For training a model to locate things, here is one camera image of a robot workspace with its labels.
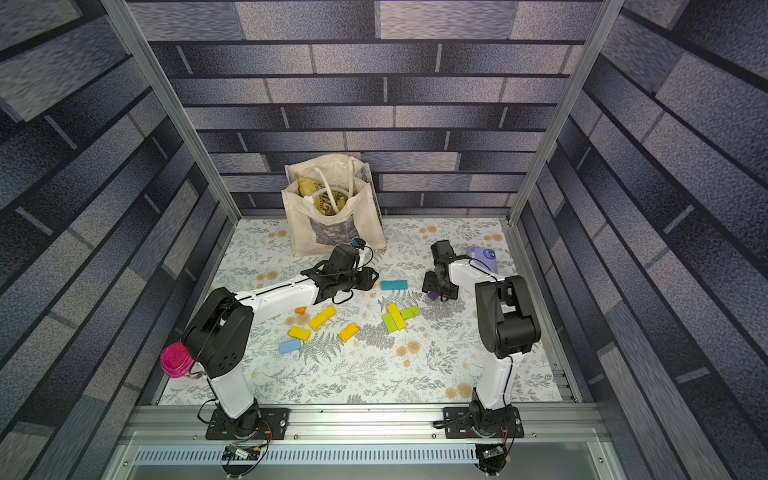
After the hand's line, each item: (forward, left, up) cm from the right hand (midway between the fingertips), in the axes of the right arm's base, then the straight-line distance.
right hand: (436, 287), depth 99 cm
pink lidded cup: (-29, +70, +11) cm, 76 cm away
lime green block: (-13, +16, 0) cm, 21 cm away
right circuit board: (-45, -11, -4) cm, 47 cm away
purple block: (-3, +1, 0) cm, 4 cm away
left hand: (-2, +19, +11) cm, 22 cm away
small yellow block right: (-16, +28, -1) cm, 32 cm away
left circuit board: (-47, +51, -1) cm, 70 cm away
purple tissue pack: (+10, -18, +6) cm, 21 cm away
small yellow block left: (-17, +44, -1) cm, 47 cm away
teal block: (+1, +14, -1) cm, 14 cm away
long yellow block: (-12, +38, 0) cm, 40 cm away
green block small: (-10, +9, +1) cm, 13 cm away
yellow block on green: (-12, +12, 0) cm, 17 cm away
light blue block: (-21, +45, -1) cm, 50 cm away
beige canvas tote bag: (+19, +35, +22) cm, 46 cm away
